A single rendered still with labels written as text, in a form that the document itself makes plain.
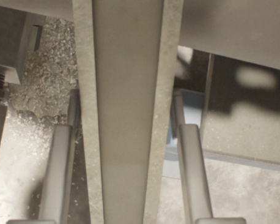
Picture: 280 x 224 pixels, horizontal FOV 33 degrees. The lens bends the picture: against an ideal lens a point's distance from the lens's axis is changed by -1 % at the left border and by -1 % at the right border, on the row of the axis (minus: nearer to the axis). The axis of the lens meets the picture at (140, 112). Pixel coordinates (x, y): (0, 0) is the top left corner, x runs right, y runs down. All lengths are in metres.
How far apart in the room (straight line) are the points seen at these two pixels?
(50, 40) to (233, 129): 0.39
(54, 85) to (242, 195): 0.41
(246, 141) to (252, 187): 0.30
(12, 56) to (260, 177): 0.75
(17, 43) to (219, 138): 0.43
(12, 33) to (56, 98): 0.61
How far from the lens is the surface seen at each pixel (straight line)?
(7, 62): 0.25
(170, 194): 0.89
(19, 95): 0.86
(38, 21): 0.56
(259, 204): 0.96
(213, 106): 0.64
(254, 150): 0.66
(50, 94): 0.86
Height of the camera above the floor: 0.85
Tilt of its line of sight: 75 degrees down
